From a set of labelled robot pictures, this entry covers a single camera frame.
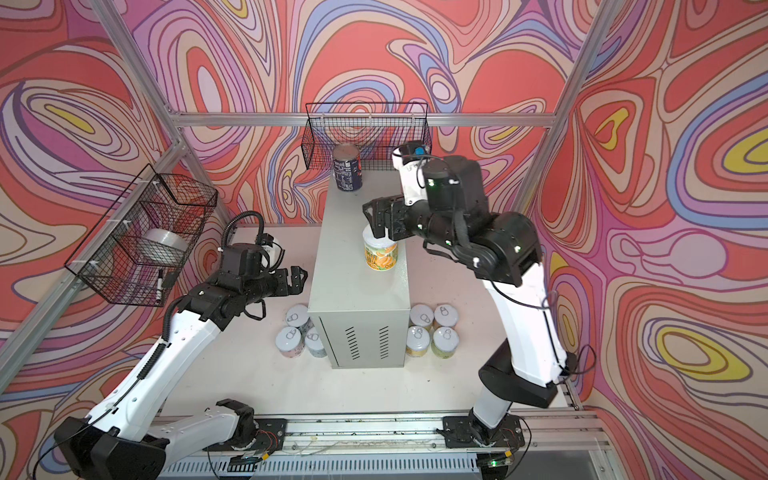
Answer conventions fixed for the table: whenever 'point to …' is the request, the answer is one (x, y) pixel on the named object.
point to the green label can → (444, 342)
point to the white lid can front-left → (289, 341)
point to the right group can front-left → (417, 341)
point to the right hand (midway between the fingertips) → (391, 213)
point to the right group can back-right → (446, 315)
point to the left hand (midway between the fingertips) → (294, 271)
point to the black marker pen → (159, 286)
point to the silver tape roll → (167, 237)
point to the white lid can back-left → (297, 315)
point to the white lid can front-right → (314, 343)
